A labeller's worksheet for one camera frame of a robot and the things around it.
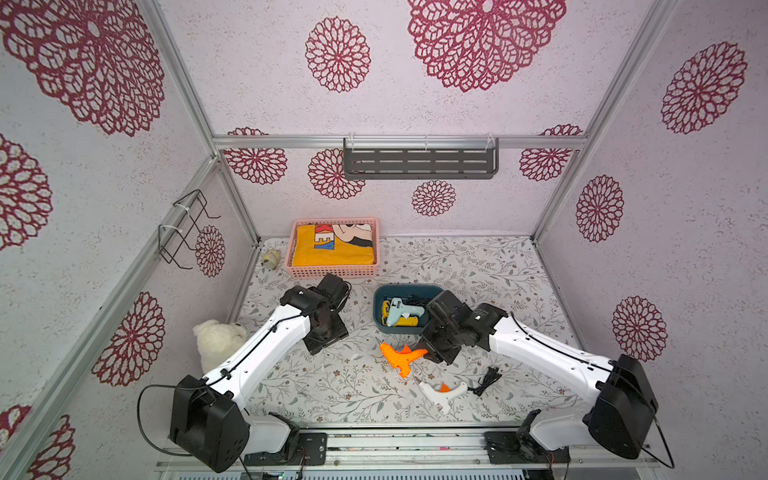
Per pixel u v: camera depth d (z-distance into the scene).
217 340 0.70
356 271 1.06
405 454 0.73
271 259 1.07
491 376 0.85
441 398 0.81
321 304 0.56
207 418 0.39
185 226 0.78
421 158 0.93
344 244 1.10
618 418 0.40
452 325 0.60
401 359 0.76
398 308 0.95
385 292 1.00
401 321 0.94
